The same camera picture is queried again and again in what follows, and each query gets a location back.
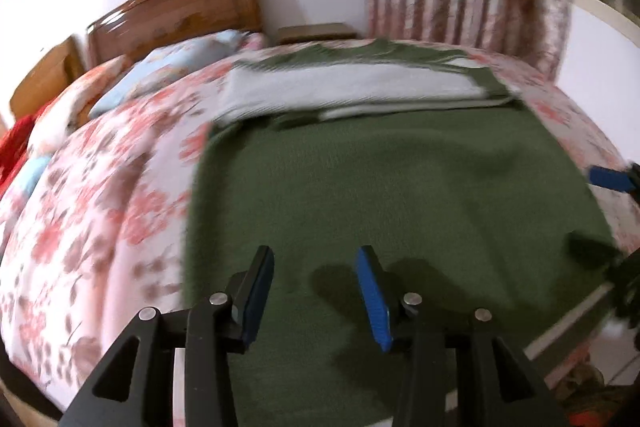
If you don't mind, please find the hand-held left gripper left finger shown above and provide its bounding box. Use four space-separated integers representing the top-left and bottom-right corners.
62 245 276 427

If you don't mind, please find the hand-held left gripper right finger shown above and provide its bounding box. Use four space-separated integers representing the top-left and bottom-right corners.
354 245 571 427

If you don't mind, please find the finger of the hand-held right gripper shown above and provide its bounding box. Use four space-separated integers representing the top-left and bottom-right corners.
570 232 618 270
589 162 640 195

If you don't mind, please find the green knit sweater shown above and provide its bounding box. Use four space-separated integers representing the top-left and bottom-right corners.
182 38 617 427

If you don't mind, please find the pink floral bedspread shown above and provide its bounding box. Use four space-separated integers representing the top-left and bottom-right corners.
0 38 633 413

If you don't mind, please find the light blue floral pillow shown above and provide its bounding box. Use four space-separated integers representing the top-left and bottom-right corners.
89 29 248 118

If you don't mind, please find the blue pink checked pillow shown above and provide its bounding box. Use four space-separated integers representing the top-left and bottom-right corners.
10 154 53 198

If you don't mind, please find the pink floral pillow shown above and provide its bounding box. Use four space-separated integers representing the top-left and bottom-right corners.
240 32 268 52

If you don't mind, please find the orange floral folded quilt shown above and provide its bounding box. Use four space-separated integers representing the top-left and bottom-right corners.
27 55 133 158

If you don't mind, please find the wooden nightstand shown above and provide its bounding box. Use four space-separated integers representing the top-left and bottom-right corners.
276 23 357 45

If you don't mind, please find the red pillow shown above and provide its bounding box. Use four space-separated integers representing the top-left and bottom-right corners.
0 99 56 198

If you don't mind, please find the large carved wooden headboard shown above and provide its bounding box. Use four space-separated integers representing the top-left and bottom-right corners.
87 0 263 65

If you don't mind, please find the small curved wooden headboard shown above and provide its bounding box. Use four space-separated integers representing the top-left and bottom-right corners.
10 36 86 118

